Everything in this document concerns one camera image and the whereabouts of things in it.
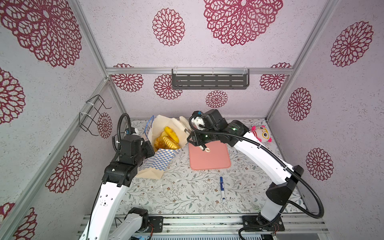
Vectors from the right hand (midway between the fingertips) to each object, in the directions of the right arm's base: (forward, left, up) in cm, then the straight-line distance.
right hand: (189, 136), depth 70 cm
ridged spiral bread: (+4, +12, -12) cm, 17 cm away
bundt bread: (+12, +21, -23) cm, 34 cm away
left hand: (-4, +19, -4) cm, 20 cm away
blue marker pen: (-13, -18, -31) cm, 38 cm away
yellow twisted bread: (+12, +12, -14) cm, 22 cm away
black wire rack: (+17, +51, +5) cm, 54 cm away
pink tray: (+9, -18, -32) cm, 37 cm away
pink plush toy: (+24, -48, -25) cm, 59 cm away
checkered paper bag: (-7, +20, -19) cm, 28 cm away
